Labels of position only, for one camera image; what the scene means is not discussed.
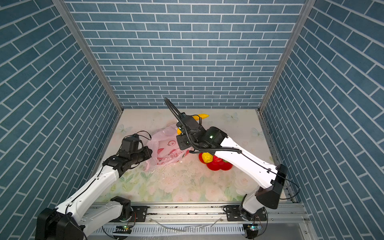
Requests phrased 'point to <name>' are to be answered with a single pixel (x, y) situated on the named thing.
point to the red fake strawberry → (217, 160)
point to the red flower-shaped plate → (216, 165)
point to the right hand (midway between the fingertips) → (178, 136)
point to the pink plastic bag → (166, 149)
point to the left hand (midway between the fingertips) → (153, 150)
